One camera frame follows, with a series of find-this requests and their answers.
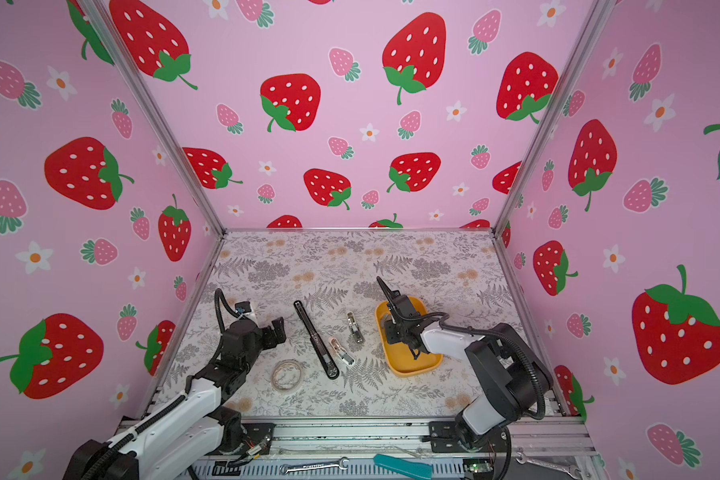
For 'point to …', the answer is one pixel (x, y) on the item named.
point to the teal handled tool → (416, 469)
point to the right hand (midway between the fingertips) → (391, 326)
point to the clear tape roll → (286, 374)
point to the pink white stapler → (342, 352)
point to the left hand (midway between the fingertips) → (269, 321)
